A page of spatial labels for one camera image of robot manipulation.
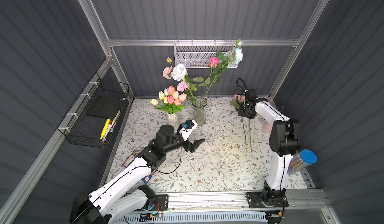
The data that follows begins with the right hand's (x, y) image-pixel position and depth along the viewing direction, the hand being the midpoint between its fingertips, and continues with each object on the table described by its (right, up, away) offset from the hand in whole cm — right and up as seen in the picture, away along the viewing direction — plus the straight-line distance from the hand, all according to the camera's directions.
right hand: (244, 113), depth 100 cm
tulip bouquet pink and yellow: (-46, +7, -23) cm, 52 cm away
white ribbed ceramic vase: (-47, -5, -8) cm, 48 cm away
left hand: (-31, -10, -31) cm, 44 cm away
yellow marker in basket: (-77, -7, -29) cm, 82 cm away
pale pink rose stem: (+4, -13, 0) cm, 14 cm away
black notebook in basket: (-80, +4, -21) cm, 83 cm away
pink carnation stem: (-40, +14, -21) cm, 48 cm away
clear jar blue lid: (+17, -22, -30) cm, 41 cm away
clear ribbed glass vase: (-30, -2, +8) cm, 32 cm away
